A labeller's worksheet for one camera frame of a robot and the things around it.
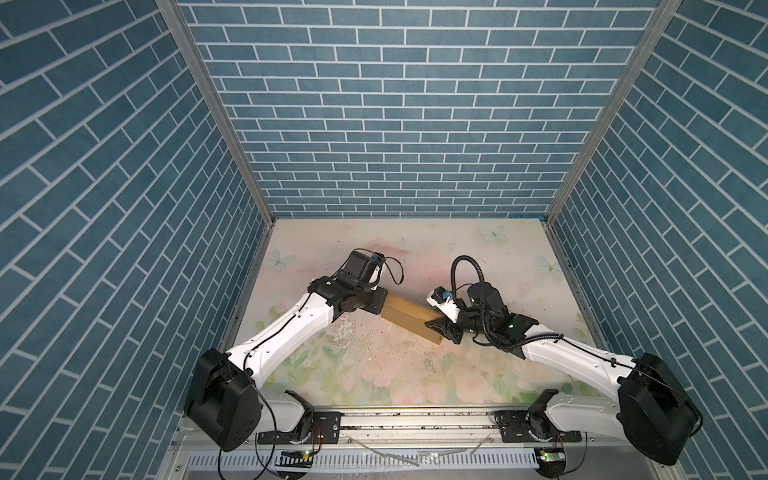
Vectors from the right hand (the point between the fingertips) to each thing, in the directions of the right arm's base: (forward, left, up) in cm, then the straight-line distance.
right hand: (427, 314), depth 81 cm
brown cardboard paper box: (-2, +4, +1) cm, 5 cm away
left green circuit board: (-34, +31, -15) cm, 48 cm away
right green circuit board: (-28, -33, -17) cm, 46 cm away
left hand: (+3, +13, +2) cm, 13 cm away
